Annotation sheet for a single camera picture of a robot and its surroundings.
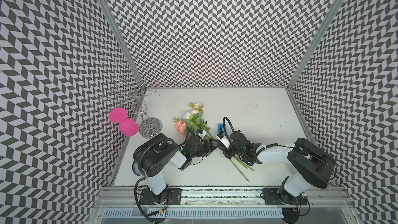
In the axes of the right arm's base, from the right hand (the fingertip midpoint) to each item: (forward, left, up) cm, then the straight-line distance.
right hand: (220, 148), depth 88 cm
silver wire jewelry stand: (+34, +61, +12) cm, 71 cm away
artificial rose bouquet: (+17, +16, +3) cm, 24 cm away
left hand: (0, +1, +2) cm, 3 cm away
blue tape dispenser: (+11, 0, +6) cm, 12 cm away
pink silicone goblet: (+2, +45, +21) cm, 50 cm away
